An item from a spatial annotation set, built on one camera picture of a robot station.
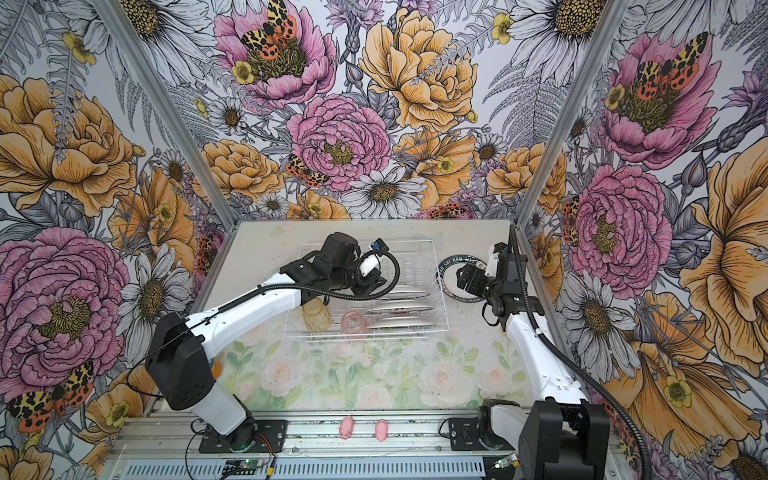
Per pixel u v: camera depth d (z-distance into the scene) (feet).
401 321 2.60
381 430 2.46
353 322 2.71
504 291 2.06
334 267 2.06
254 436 2.33
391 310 2.66
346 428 2.46
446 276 3.45
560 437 1.29
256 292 1.72
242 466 2.33
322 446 2.41
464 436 2.41
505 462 2.35
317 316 2.81
